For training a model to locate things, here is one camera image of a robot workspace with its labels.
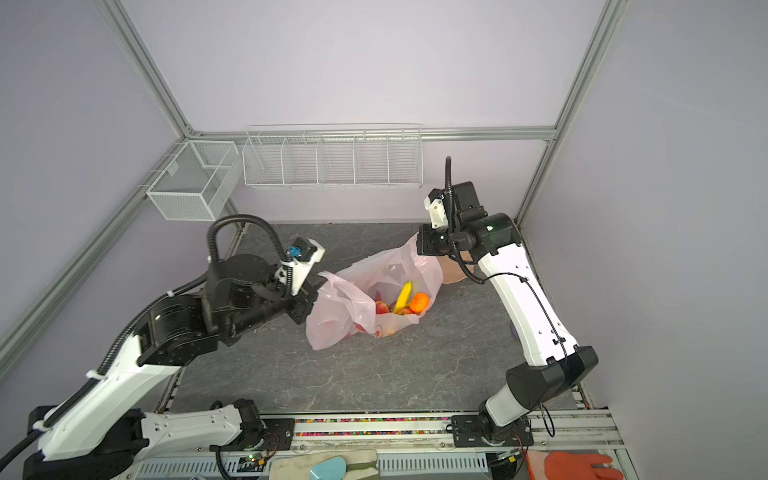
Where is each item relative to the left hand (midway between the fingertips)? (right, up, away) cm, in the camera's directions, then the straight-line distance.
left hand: (328, 282), depth 58 cm
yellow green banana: (+16, -8, +29) cm, 34 cm away
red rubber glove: (+54, -44, +12) cm, 71 cm away
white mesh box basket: (-53, +29, +42) cm, 73 cm away
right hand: (+19, +8, +15) cm, 25 cm away
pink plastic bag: (+2, -5, +4) cm, 7 cm away
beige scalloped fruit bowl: (+27, +1, +17) cm, 33 cm away
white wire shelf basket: (-7, +40, +47) cm, 62 cm away
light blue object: (-1, -44, +10) cm, 46 cm away
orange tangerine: (+20, -8, +21) cm, 30 cm away
